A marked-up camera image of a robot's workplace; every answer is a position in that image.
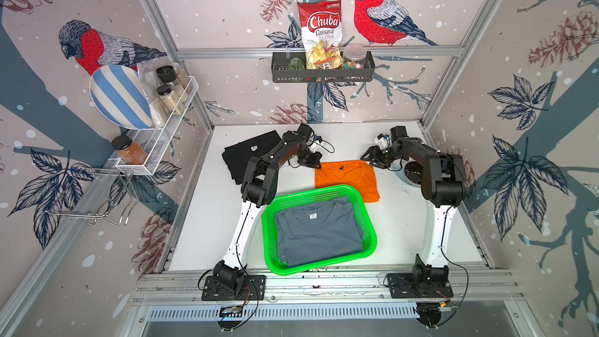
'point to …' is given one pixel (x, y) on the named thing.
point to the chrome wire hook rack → (104, 196)
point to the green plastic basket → (370, 240)
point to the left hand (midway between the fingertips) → (323, 161)
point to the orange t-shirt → (358, 174)
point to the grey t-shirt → (318, 232)
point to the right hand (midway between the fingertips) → (365, 159)
